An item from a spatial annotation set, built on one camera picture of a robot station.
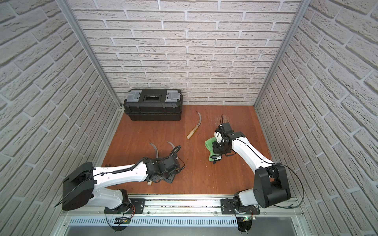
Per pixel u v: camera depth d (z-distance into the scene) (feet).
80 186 1.32
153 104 3.21
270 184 1.38
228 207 2.42
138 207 2.40
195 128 3.43
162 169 2.03
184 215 2.38
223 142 2.06
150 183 2.61
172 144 3.18
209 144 2.74
